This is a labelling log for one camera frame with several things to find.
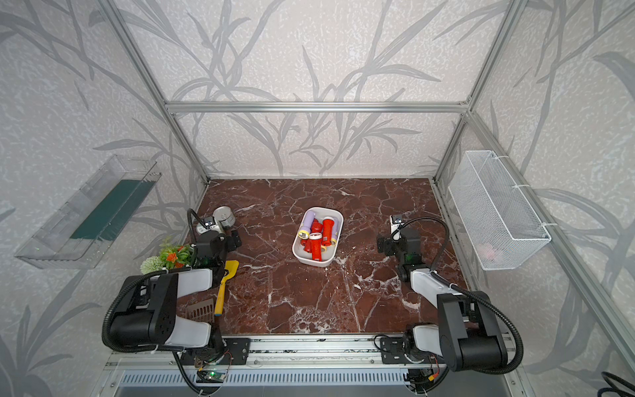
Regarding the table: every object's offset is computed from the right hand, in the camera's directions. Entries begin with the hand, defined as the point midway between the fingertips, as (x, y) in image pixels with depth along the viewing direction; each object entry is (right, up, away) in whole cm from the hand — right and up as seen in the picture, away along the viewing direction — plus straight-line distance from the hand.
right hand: (393, 230), depth 92 cm
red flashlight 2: (-25, +1, +4) cm, 25 cm away
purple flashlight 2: (-22, -1, +5) cm, 22 cm away
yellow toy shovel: (-60, -13, -1) cm, 62 cm away
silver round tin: (-67, +5, +8) cm, 68 cm away
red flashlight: (-29, -7, -1) cm, 30 cm away
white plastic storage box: (-25, -10, +1) cm, 27 cm away
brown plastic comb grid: (-67, -26, -10) cm, 72 cm away
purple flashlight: (-34, -1, 0) cm, 34 cm away
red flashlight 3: (-32, -6, 0) cm, 33 cm away
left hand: (-65, 0, +1) cm, 65 cm away
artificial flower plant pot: (-72, -6, -18) cm, 74 cm away
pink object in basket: (+23, -4, -19) cm, 30 cm away
